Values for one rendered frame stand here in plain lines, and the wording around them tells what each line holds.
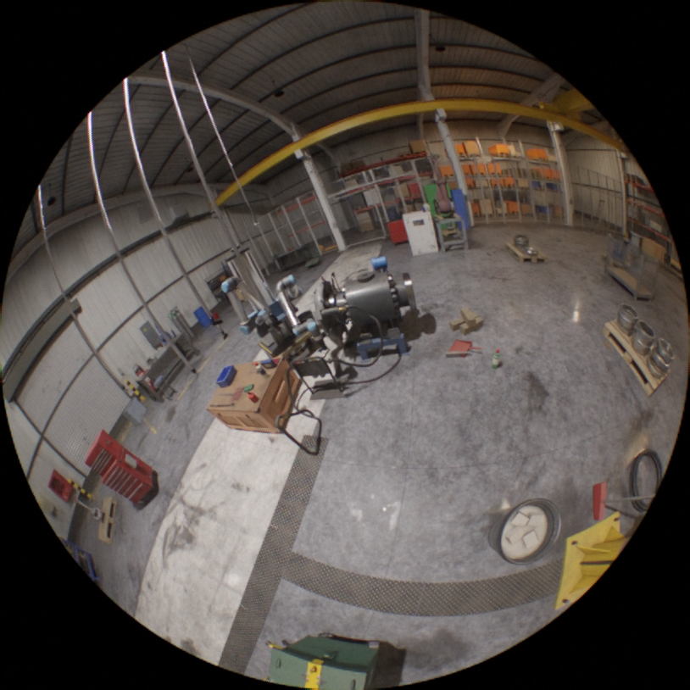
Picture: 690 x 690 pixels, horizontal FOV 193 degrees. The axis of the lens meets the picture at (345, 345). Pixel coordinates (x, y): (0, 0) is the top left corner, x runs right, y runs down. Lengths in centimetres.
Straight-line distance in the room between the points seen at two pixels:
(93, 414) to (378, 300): 962
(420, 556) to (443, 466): 73
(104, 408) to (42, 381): 296
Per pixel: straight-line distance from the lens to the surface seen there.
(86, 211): 1131
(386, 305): 223
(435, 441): 182
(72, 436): 987
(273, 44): 823
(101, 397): 943
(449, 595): 179
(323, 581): 189
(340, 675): 157
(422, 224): 580
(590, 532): 219
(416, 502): 169
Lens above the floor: 168
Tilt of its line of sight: 35 degrees down
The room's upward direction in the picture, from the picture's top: 24 degrees counter-clockwise
